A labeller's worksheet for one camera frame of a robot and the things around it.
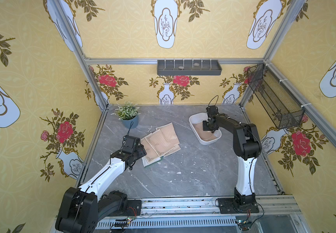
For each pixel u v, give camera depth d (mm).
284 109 835
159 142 973
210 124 916
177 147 964
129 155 616
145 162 894
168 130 1033
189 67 925
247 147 576
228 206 744
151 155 923
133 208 727
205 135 971
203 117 1065
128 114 950
